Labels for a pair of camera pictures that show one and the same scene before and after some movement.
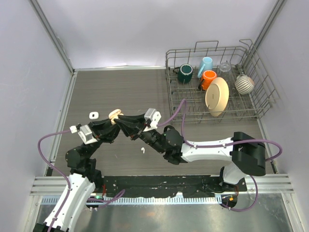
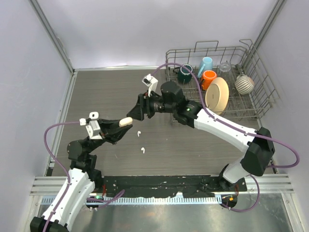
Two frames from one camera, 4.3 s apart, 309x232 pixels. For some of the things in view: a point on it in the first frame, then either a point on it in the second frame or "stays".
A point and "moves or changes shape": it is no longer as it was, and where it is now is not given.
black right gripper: x=128 y=124 -> x=143 y=105
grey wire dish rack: x=210 y=84 stays
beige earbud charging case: x=114 y=114 moves or changes shape
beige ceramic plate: x=217 y=96 stays
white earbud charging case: x=93 y=115 stays
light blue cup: x=206 y=65 stays
